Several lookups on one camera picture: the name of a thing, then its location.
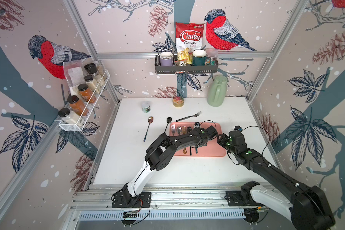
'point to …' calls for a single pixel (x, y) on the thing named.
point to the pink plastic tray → (212, 149)
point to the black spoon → (189, 129)
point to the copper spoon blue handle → (150, 120)
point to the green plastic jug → (216, 91)
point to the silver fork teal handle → (196, 150)
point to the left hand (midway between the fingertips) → (201, 139)
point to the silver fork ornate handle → (173, 127)
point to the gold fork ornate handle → (184, 131)
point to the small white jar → (145, 106)
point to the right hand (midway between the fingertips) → (219, 135)
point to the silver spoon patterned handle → (178, 130)
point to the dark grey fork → (195, 115)
